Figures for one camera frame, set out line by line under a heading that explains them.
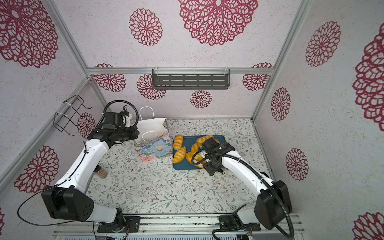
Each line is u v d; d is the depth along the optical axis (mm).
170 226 736
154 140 833
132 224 736
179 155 947
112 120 594
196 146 996
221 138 1095
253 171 463
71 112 797
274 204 407
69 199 394
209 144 640
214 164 675
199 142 1032
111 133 569
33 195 386
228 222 732
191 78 949
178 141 1023
